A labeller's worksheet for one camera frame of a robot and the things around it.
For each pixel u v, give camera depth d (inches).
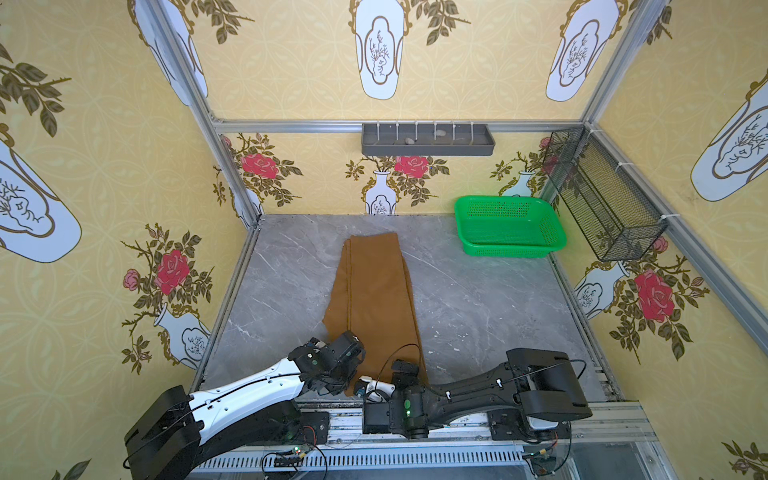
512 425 28.8
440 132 36.5
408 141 35.5
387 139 36.3
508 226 46.4
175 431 15.9
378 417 22.7
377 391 26.2
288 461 28.2
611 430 29.1
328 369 24.8
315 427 28.8
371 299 36.6
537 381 18.7
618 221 29.3
